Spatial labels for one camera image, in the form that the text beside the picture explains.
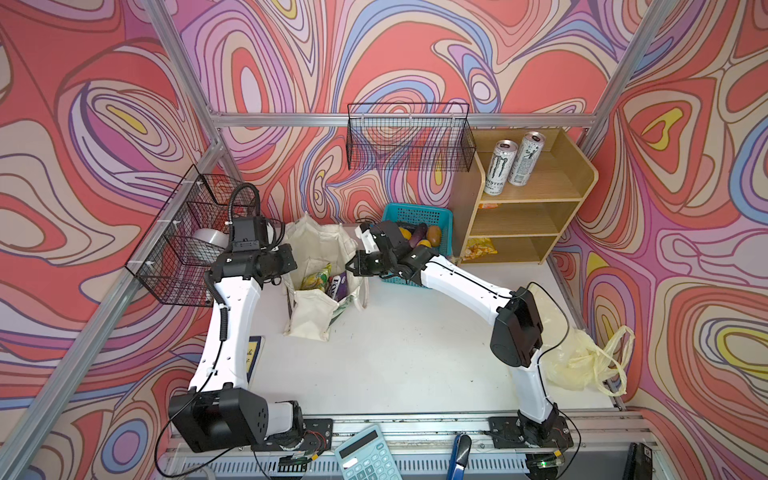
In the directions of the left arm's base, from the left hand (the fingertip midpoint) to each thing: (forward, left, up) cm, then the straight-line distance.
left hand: (289, 255), depth 77 cm
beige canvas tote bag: (-11, -5, -12) cm, 17 cm away
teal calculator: (-42, -21, -24) cm, 53 cm away
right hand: (-1, -15, -7) cm, 16 cm away
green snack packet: (+1, -4, -13) cm, 14 cm away
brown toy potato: (+27, -44, -21) cm, 55 cm away
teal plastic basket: (+34, -47, -18) cm, 60 cm away
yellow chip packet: (+21, -59, -22) cm, 67 cm away
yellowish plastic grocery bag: (-23, -76, -16) cm, 81 cm away
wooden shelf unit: (+20, -65, +5) cm, 69 cm away
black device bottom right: (-43, -84, -24) cm, 98 cm away
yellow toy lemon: (+23, -40, -21) cm, 51 cm away
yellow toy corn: (+28, -33, -21) cm, 48 cm away
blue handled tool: (-41, -42, -21) cm, 63 cm away
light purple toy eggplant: (+28, -38, -21) cm, 52 cm away
